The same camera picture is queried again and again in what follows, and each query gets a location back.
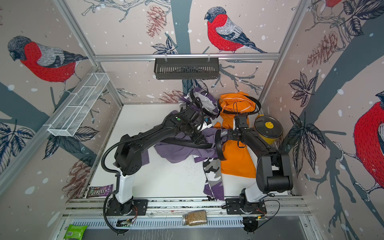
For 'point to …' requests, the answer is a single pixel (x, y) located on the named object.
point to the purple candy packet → (100, 191)
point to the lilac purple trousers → (178, 153)
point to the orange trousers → (238, 159)
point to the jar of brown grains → (195, 218)
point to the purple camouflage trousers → (213, 185)
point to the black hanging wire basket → (184, 68)
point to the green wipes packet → (75, 232)
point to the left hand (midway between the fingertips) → (206, 135)
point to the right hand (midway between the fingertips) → (233, 132)
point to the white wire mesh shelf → (71, 118)
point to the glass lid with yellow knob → (269, 126)
